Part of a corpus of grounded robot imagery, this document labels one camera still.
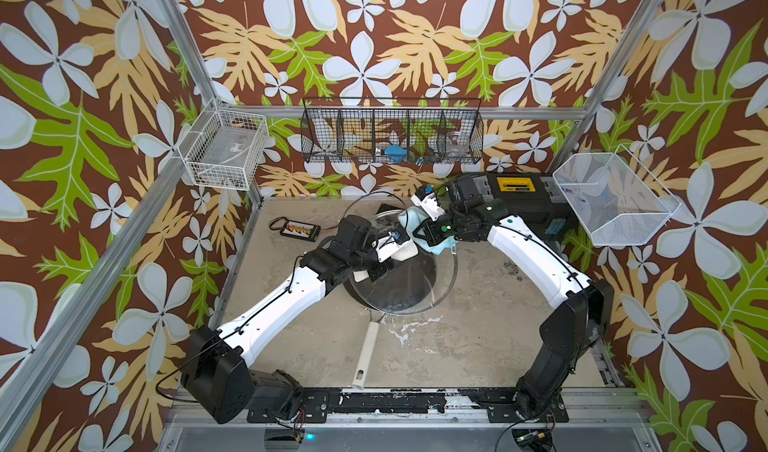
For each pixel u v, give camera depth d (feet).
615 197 2.71
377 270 2.23
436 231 2.32
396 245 2.11
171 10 2.34
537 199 3.24
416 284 3.21
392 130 3.24
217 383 1.30
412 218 2.63
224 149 2.82
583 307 1.51
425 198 2.35
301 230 3.54
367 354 2.37
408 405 2.46
